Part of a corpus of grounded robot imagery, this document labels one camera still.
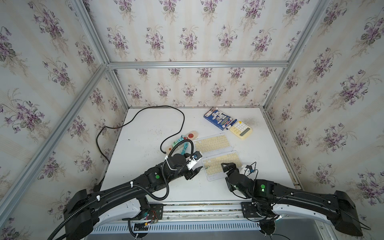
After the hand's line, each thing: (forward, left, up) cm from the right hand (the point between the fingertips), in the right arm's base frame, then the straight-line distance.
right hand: (223, 170), depth 78 cm
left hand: (+2, +13, +7) cm, 15 cm away
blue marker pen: (+37, -12, -7) cm, 40 cm away
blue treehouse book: (+43, -2, -7) cm, 43 cm away
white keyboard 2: (+6, +4, -8) cm, 11 cm away
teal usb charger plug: (+20, +25, -2) cm, 32 cm away
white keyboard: (+21, +3, -8) cm, 23 cm away
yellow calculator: (+33, -17, -7) cm, 38 cm away
